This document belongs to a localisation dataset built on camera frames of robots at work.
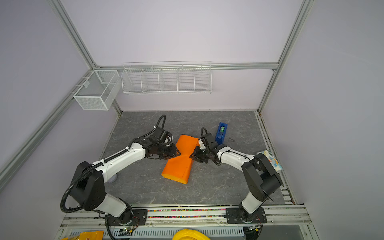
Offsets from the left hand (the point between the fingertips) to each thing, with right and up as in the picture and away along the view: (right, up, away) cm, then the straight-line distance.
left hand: (178, 156), depth 83 cm
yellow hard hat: (+6, -31, -17) cm, 36 cm away
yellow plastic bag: (-38, -32, -17) cm, 52 cm away
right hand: (+6, -2, +5) cm, 8 cm away
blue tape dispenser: (+27, +12, +18) cm, 34 cm away
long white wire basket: (-10, +50, +16) cm, 53 cm away
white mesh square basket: (-57, +41, +18) cm, 73 cm away
